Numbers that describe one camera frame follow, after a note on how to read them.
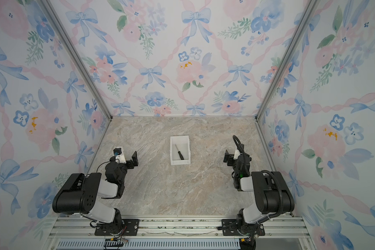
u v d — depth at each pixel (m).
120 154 0.78
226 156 0.84
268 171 0.50
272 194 0.45
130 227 0.74
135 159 0.88
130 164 0.82
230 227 0.73
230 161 0.84
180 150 1.01
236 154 0.82
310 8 0.69
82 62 0.90
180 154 0.99
